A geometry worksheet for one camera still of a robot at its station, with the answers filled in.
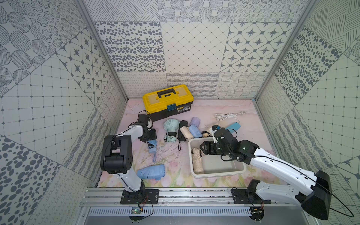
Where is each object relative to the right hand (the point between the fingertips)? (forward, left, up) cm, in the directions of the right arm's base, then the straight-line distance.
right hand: (206, 147), depth 76 cm
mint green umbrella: (+21, +22, -10) cm, 32 cm away
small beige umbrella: (+15, +11, -8) cm, 20 cm away
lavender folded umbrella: (+29, +5, -13) cm, 32 cm away
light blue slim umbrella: (+7, +34, -11) cm, 36 cm away
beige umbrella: (-4, +4, -11) cm, 12 cm away
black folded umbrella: (+13, +15, -11) cm, 23 cm away
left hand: (+15, +36, -13) cm, 41 cm away
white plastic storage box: (-4, -5, -15) cm, 16 cm away
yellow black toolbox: (+34, +25, +1) cm, 42 cm away
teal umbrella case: (+25, -26, -16) cm, 39 cm away
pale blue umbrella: (+16, +5, -9) cm, 19 cm away
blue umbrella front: (-10, +30, -12) cm, 34 cm away
